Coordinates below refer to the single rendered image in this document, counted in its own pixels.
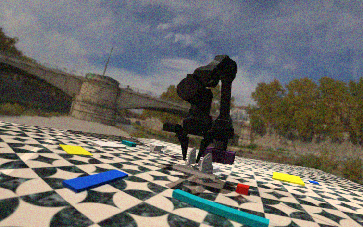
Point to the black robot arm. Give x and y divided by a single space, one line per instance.
193 90

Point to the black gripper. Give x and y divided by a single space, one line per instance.
208 135

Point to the yellow flat plate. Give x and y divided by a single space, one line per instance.
75 150
287 178

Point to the teal rectangular block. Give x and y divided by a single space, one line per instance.
128 143

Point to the blue flat bar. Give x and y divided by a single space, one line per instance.
81 184

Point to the teal long flat bar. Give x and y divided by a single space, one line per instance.
230 213

